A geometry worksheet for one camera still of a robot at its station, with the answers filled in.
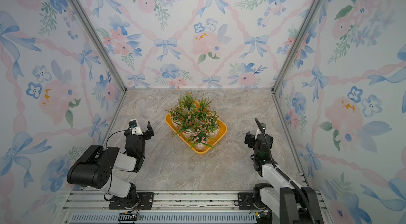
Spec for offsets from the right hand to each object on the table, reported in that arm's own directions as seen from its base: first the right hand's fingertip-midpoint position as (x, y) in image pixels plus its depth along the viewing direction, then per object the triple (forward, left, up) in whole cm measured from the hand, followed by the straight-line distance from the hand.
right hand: (259, 125), depth 89 cm
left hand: (0, +66, +2) cm, 66 cm away
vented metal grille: (-43, +47, -10) cm, 64 cm away
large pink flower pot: (-12, +33, +4) cm, 35 cm away
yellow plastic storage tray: (-2, +21, -6) cm, 22 cm away
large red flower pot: (+9, +32, +4) cm, 34 cm away
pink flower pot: (-3, +28, +5) cm, 28 cm away
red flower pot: (+2, +43, +7) cm, 43 cm away
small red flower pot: (+13, +41, +4) cm, 43 cm away
